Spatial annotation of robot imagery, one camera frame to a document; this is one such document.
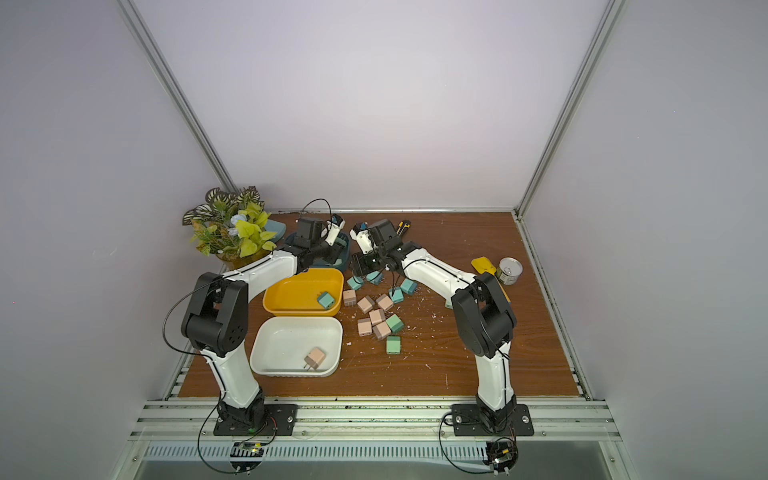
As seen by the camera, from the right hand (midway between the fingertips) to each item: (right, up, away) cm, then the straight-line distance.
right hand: (354, 255), depth 89 cm
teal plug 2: (-1, -10, +9) cm, 13 cm away
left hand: (-6, +4, +9) cm, 11 cm away
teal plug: (+6, -8, +7) cm, 12 cm away
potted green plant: (-35, +9, -5) cm, 36 cm away
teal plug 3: (+17, -11, +8) cm, 22 cm away
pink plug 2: (+3, -16, +4) cm, 16 cm away
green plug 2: (+12, -26, -3) cm, 29 cm away
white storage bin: (-22, -26, -2) cm, 34 cm away
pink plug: (+9, -15, +4) cm, 18 cm away
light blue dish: (-34, +9, +26) cm, 44 cm away
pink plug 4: (-2, -14, +4) cm, 15 cm away
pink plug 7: (-10, -29, -7) cm, 31 cm away
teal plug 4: (+13, -13, +6) cm, 20 cm away
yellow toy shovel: (+43, -4, +11) cm, 45 cm away
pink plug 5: (+3, -22, -1) cm, 22 cm away
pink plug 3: (+7, -19, +1) cm, 20 cm away
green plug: (+12, -20, -1) cm, 24 cm away
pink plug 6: (+8, -22, -2) cm, 24 cm away
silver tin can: (+51, -5, +8) cm, 52 cm away
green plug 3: (-10, -15, +4) cm, 18 cm away
